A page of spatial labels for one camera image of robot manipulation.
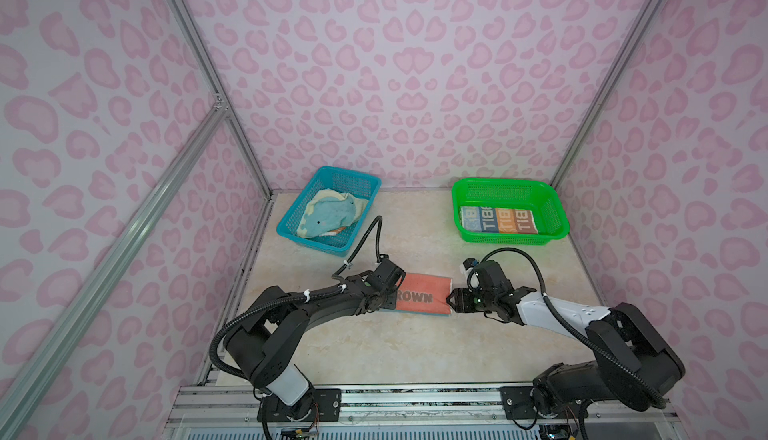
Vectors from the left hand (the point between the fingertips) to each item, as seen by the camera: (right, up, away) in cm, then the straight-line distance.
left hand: (394, 295), depth 89 cm
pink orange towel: (+9, 0, +2) cm, 10 cm away
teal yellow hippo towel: (-23, +25, +17) cm, 38 cm away
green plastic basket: (+53, +31, +21) cm, 65 cm away
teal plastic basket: (-16, +36, +29) cm, 49 cm away
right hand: (+17, 0, -1) cm, 18 cm away
